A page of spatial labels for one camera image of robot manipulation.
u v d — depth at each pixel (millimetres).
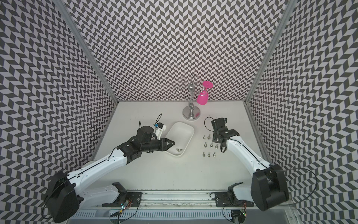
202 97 935
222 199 743
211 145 935
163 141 669
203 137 964
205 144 932
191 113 1096
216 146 932
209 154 889
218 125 659
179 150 911
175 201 731
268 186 402
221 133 598
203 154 889
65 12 729
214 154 889
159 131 711
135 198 723
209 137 963
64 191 389
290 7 672
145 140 605
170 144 765
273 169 415
